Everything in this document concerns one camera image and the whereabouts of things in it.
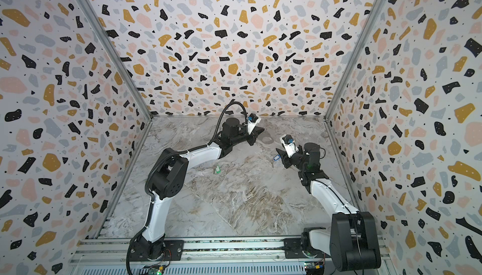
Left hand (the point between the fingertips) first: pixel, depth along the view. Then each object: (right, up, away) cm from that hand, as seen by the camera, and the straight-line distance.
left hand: (267, 126), depth 89 cm
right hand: (+6, -8, -4) cm, 11 cm away
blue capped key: (+6, -17, +15) cm, 23 cm away
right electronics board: (+17, -55, -17) cm, 60 cm away
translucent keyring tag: (0, -6, +7) cm, 9 cm away
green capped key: (-25, -23, +9) cm, 35 cm away
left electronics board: (-43, -55, -18) cm, 72 cm away
